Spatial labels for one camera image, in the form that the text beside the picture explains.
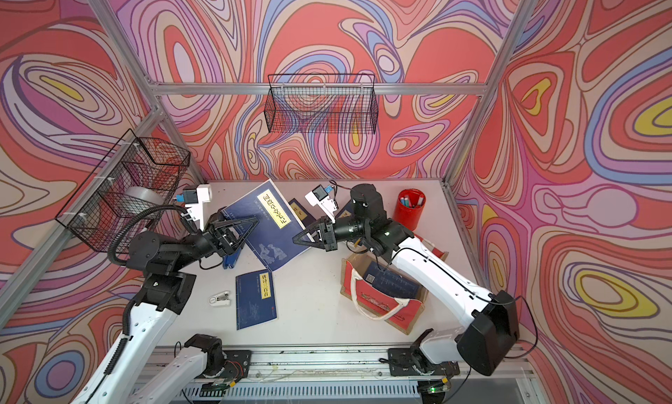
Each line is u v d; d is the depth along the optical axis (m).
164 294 0.48
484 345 0.39
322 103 0.95
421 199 0.96
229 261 0.93
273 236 0.58
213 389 0.72
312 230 0.61
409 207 0.93
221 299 0.84
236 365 0.73
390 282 0.89
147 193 0.73
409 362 0.73
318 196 0.58
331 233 0.56
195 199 0.49
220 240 0.49
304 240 0.60
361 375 0.72
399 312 0.65
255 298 0.85
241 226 0.50
